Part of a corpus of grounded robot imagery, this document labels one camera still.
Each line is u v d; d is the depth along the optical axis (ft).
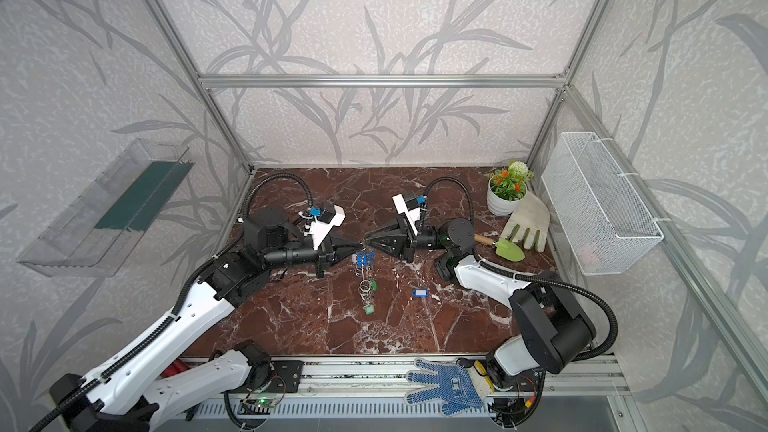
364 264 2.06
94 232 2.10
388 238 2.13
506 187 3.07
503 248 3.18
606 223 2.02
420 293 2.88
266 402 2.32
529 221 3.45
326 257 1.83
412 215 2.04
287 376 2.41
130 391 1.30
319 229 1.83
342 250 2.06
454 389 2.33
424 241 2.03
